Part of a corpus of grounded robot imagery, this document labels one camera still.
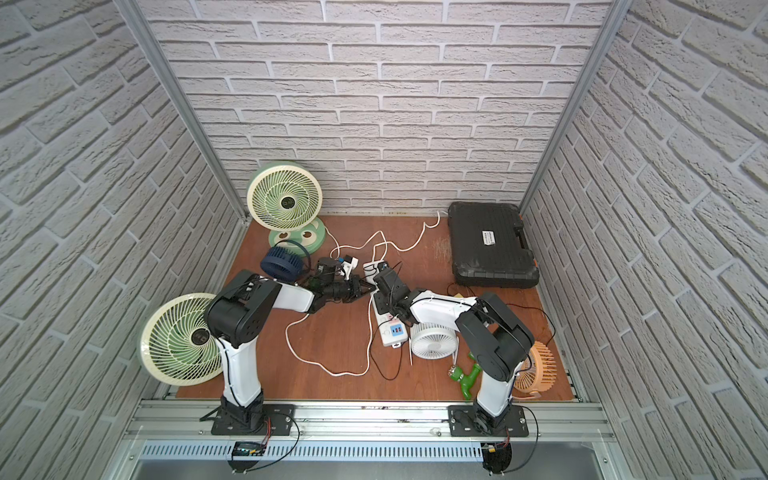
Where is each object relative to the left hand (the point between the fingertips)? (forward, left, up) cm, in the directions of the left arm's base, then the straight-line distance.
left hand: (367, 279), depth 96 cm
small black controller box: (-45, +28, -8) cm, 54 cm away
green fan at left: (-25, +45, +10) cm, 52 cm away
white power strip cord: (+11, -6, +8) cm, 15 cm away
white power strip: (-17, -9, -2) cm, 19 cm away
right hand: (-5, -7, -2) cm, 8 cm away
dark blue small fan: (+2, +27, +5) cm, 27 cm away
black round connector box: (-48, -33, -4) cm, 58 cm away
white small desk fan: (-23, -18, +7) cm, 30 cm away
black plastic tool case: (+11, -42, +4) cm, 43 cm away
